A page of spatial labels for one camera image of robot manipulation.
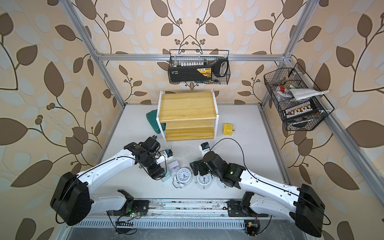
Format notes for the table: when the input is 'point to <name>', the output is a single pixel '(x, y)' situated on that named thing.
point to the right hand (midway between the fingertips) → (197, 161)
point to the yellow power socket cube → (227, 129)
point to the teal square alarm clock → (167, 176)
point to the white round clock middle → (204, 181)
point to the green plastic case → (151, 116)
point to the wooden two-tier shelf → (188, 116)
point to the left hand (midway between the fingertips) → (160, 169)
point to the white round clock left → (184, 177)
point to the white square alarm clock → (174, 167)
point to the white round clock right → (220, 183)
